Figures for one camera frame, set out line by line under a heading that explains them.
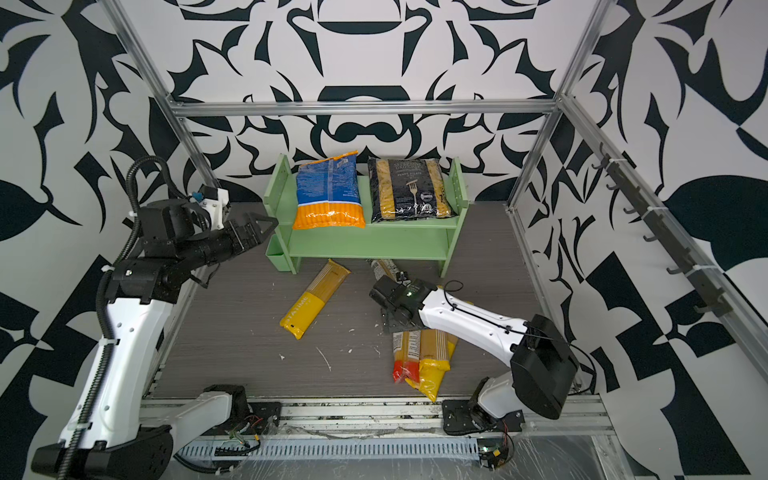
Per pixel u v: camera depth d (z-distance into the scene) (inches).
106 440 14.1
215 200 23.0
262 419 28.6
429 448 28.1
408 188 31.0
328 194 30.5
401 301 22.7
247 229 22.5
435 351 31.4
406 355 31.4
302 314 35.3
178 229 19.0
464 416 29.3
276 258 37.7
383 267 38.6
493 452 28.0
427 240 36.8
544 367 16.5
